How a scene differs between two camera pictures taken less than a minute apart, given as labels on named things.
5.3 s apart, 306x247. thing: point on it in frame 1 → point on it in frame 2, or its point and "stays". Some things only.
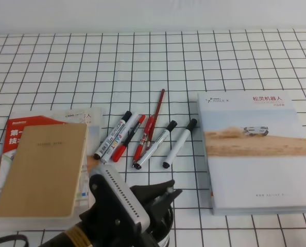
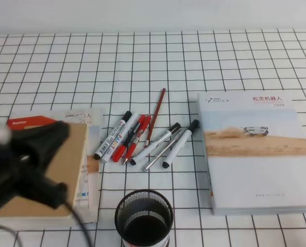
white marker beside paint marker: (111, 149) stays
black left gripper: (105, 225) → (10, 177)
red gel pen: (146, 132) → (146, 120)
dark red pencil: (155, 119) stays
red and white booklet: (14, 132) stays
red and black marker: (121, 150) stays
